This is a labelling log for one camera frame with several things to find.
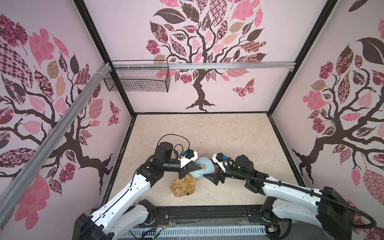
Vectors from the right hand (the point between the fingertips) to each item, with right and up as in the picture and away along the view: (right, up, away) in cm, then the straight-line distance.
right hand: (207, 165), depth 74 cm
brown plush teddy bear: (-10, -7, -8) cm, 15 cm away
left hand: (-4, 0, -5) cm, 6 cm away
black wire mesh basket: (-43, +53, +21) cm, 71 cm away
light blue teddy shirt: (+1, 0, -4) cm, 4 cm away
